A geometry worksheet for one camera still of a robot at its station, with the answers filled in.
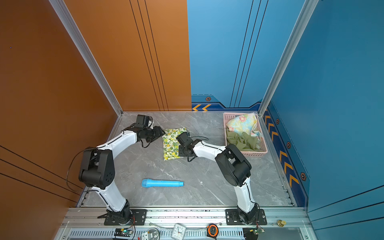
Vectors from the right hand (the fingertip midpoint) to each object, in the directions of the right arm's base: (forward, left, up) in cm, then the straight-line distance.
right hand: (181, 152), depth 95 cm
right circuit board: (-42, -36, -5) cm, 56 cm away
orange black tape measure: (-42, -17, +1) cm, 45 cm away
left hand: (+9, +11, +8) cm, 17 cm away
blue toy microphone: (-20, +16, +2) cm, 26 cm away
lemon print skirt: (+6, +7, 0) cm, 9 cm away
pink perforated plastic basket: (+28, -33, +2) cm, 44 cm away
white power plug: (-44, +11, +6) cm, 46 cm away
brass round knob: (-38, -50, -1) cm, 63 cm away
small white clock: (-42, -2, 0) cm, 42 cm away
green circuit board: (-42, +25, -3) cm, 49 cm away
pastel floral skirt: (+21, -45, +3) cm, 50 cm away
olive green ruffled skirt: (+2, -39, +7) cm, 40 cm away
